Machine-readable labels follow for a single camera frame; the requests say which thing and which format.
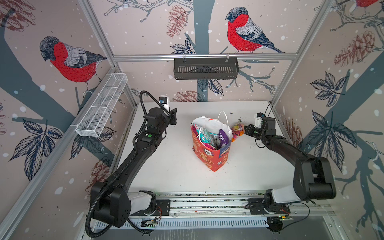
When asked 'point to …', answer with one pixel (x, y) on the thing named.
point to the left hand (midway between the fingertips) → (172, 107)
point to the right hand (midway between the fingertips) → (244, 128)
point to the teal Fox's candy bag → (205, 136)
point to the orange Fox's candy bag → (237, 130)
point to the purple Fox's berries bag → (223, 138)
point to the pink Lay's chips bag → (205, 144)
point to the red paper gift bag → (211, 159)
